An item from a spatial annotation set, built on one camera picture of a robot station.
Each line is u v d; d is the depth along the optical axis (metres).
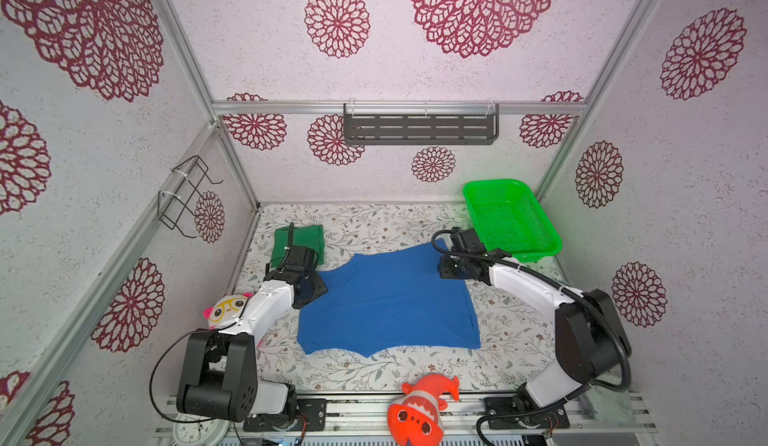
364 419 0.74
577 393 0.56
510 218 1.17
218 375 0.42
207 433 0.68
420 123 0.98
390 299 0.97
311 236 1.09
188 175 0.79
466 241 0.71
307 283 0.79
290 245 0.72
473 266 0.67
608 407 0.75
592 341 0.45
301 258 0.70
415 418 0.66
